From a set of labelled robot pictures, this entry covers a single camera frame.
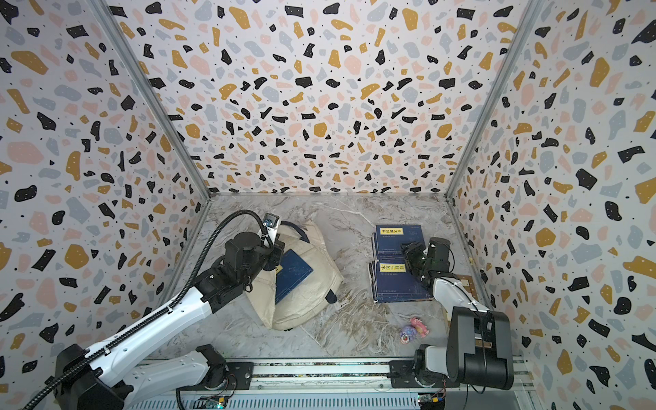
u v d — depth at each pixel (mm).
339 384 735
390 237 1003
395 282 879
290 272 940
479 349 428
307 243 745
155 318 453
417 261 807
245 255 540
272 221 627
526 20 731
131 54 775
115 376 403
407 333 782
